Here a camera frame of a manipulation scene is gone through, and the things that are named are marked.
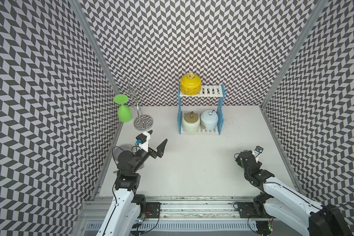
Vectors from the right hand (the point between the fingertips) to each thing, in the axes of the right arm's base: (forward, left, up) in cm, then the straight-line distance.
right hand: (245, 158), depth 86 cm
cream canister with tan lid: (+22, +32, +7) cm, 39 cm away
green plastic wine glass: (+20, +72, +18) cm, 77 cm away
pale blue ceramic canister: (+25, +19, +7) cm, 32 cm away
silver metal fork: (-4, +61, -1) cm, 61 cm away
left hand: (+2, +49, +22) cm, 54 cm away
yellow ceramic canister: (+32, +32, +30) cm, 55 cm away
